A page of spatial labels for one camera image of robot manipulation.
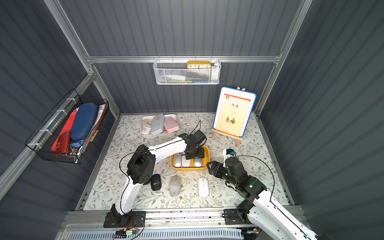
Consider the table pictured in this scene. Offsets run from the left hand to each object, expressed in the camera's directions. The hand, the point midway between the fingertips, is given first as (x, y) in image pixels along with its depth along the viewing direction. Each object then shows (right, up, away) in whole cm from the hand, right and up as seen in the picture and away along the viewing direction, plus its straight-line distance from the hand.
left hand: (202, 158), depth 92 cm
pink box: (-22, +21, +13) cm, 33 cm away
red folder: (-63, +12, -28) cm, 70 cm away
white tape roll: (-40, +22, +17) cm, 49 cm away
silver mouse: (-2, -3, +2) cm, 4 cm away
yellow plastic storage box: (+2, -3, +1) cm, 4 cm away
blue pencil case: (-60, +23, -19) cm, 67 cm away
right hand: (+6, 0, -16) cm, 17 cm away
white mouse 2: (0, -14, -11) cm, 17 cm away
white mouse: (-10, -3, -1) cm, 11 cm away
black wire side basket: (-68, +13, -31) cm, 76 cm away
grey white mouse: (-15, -12, -11) cm, 23 cm away
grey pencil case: (-31, +21, +11) cm, 39 cm away
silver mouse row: (-16, -2, +3) cm, 16 cm away
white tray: (-22, +29, +24) cm, 43 cm away
